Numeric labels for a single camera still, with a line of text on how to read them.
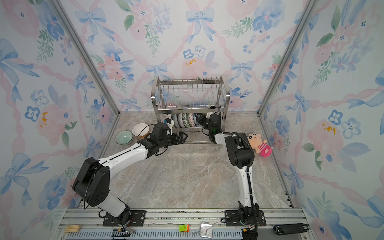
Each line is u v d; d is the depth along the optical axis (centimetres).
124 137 101
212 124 85
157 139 67
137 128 106
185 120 100
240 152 61
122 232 73
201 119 92
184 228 69
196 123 100
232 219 72
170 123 79
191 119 100
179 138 78
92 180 47
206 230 70
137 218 74
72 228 70
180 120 100
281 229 67
